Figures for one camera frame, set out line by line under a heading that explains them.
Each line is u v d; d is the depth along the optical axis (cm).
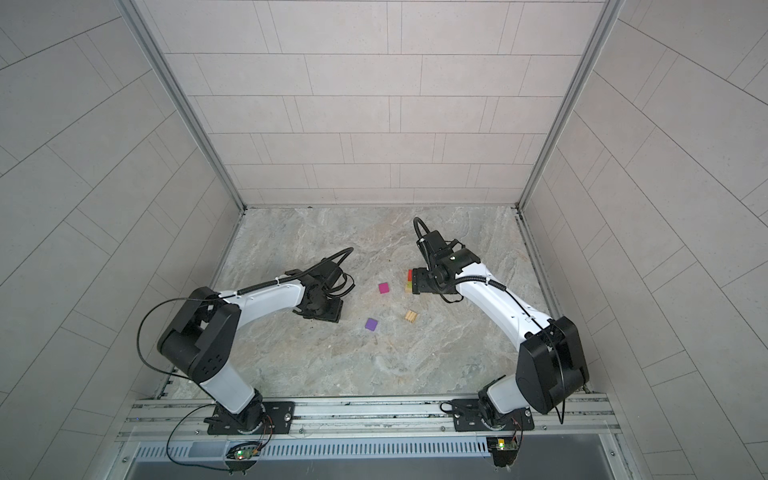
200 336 45
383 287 94
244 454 64
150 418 72
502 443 69
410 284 93
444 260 59
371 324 87
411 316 87
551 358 42
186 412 72
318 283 68
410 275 96
